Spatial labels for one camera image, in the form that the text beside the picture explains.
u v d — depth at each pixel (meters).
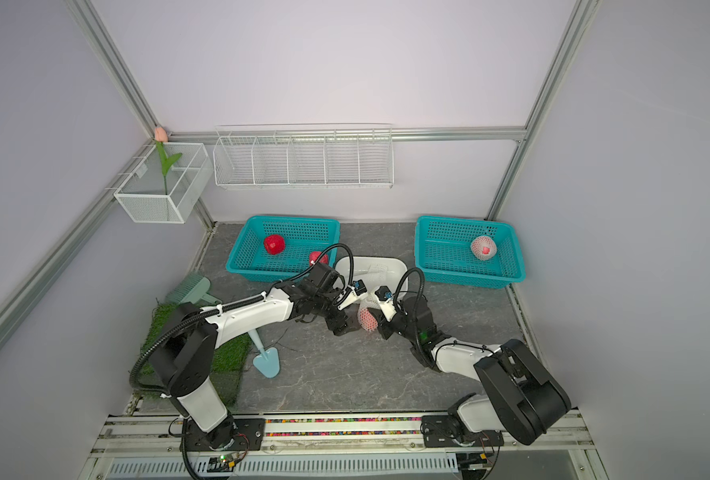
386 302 0.74
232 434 0.71
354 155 1.05
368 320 0.87
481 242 1.05
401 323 0.77
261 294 0.59
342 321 0.77
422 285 0.62
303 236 1.12
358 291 0.77
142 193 0.77
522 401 0.43
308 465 1.12
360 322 0.86
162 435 0.75
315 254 1.02
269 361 0.85
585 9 0.69
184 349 0.46
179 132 0.94
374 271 1.02
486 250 1.02
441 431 0.74
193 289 1.02
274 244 1.07
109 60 0.76
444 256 1.09
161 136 0.89
